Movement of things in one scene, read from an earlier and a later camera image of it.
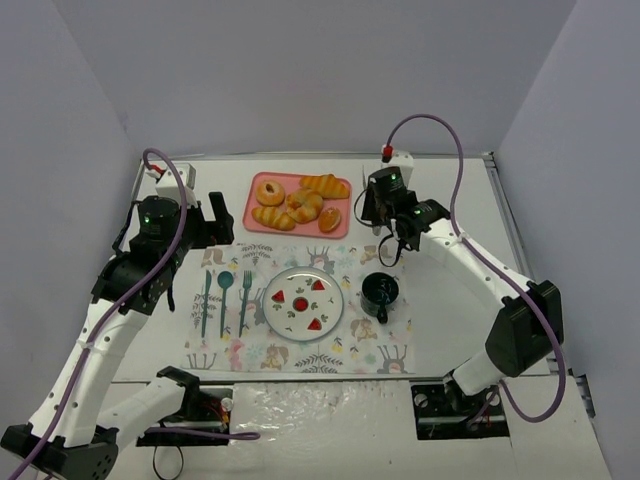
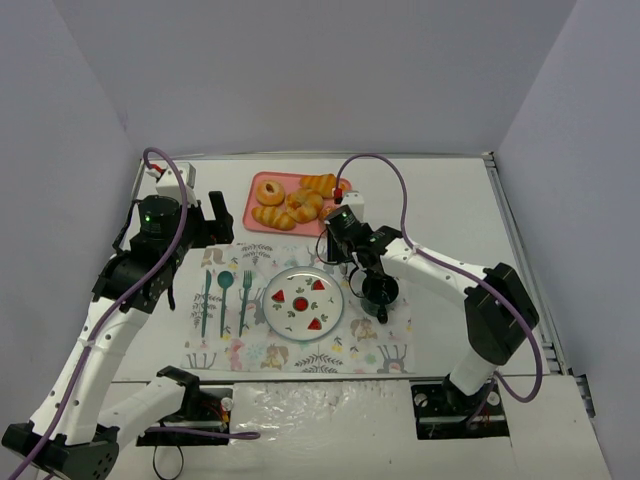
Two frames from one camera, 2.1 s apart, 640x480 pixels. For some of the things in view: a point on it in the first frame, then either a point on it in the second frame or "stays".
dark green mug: [377, 293] stays
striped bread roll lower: [273, 217] stays
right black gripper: [373, 209] -> [365, 261]
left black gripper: [212, 226] stays
